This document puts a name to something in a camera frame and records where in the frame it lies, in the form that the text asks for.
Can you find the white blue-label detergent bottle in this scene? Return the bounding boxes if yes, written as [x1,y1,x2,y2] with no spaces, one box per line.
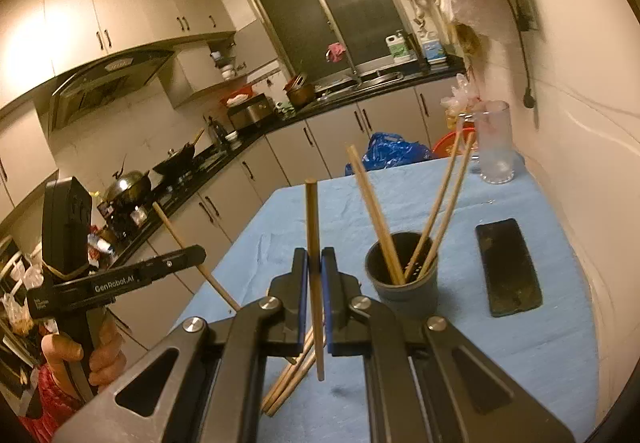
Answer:
[419,30,447,64]

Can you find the white green-label detergent bottle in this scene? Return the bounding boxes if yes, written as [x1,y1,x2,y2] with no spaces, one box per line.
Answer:
[385,30,413,64]

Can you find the dark grey perforated utensil holder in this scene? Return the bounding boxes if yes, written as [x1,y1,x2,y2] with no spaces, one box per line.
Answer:
[364,231,440,319]

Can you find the person's left forearm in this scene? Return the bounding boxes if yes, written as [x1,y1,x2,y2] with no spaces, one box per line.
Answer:
[17,363,88,443]

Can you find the light wooden chopstick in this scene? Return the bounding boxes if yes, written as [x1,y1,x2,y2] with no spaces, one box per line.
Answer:
[404,115,467,281]
[352,158,407,285]
[420,130,477,274]
[346,145,401,285]
[152,202,242,313]

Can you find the dark kitchen window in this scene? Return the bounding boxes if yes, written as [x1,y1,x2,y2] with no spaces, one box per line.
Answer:
[230,0,416,84]

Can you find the dark range hood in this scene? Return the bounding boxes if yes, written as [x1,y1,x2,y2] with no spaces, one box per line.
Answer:
[47,49,176,131]

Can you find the brown cooking pot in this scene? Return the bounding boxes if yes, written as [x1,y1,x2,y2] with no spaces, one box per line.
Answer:
[284,73,317,108]

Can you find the black power plug cable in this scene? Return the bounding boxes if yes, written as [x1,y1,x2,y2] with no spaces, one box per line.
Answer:
[487,0,541,131]

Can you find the steel pot with lid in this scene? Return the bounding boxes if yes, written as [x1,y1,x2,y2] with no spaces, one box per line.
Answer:
[102,170,151,204]

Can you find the red plastic basin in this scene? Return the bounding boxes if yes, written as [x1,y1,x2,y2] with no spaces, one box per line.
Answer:
[432,125,481,158]

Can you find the open wall shelf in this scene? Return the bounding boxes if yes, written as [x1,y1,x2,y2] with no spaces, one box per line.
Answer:
[205,35,238,81]

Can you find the dark kettle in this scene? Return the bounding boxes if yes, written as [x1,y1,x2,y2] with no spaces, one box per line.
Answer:
[207,115,228,148]

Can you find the blue table cloth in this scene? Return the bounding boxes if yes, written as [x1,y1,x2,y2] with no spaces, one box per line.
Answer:
[170,158,601,443]

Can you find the person's left hand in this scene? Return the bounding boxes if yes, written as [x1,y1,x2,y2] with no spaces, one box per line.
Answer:
[40,315,128,391]

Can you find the red tray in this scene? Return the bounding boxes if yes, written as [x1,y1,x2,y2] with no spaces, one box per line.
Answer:
[220,85,253,106]

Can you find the clear plastic bag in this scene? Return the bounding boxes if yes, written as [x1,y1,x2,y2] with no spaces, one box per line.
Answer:
[440,73,481,116]

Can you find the blue plastic bag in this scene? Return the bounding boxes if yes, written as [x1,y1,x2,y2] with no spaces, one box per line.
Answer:
[345,132,433,176]

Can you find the silver countertop appliance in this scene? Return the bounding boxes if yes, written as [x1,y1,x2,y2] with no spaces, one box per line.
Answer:
[227,93,275,131]

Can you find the black gas stove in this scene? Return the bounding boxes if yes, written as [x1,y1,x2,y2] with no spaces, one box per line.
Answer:
[97,158,221,244]

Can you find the black wok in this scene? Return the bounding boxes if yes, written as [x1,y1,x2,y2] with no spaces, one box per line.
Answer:
[151,128,206,176]

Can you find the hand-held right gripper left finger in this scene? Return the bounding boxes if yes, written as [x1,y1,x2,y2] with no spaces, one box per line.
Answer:
[50,247,308,443]

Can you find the brown dried bundle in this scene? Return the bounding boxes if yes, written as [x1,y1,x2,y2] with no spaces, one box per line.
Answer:
[452,23,481,56]

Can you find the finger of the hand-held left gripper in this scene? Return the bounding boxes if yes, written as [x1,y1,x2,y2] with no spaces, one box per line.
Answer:
[142,245,207,276]

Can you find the beige upper kitchen cabinets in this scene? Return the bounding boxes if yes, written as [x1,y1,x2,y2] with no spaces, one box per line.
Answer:
[0,0,238,108]

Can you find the pinkish white hanging bag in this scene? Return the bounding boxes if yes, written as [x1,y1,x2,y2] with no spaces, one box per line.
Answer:
[440,0,516,46]

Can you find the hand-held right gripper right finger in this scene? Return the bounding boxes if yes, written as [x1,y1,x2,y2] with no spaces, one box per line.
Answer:
[321,247,576,443]

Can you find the black smartphone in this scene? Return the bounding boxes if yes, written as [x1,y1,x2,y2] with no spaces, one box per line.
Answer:
[474,218,544,319]

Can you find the clear glass mug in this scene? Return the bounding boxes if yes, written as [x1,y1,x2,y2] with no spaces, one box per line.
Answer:
[470,100,516,184]

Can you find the steel sink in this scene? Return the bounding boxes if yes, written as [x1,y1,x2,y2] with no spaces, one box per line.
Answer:
[315,70,406,96]

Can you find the black kitchen countertop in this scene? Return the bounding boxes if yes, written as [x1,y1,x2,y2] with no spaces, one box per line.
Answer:
[95,55,468,269]

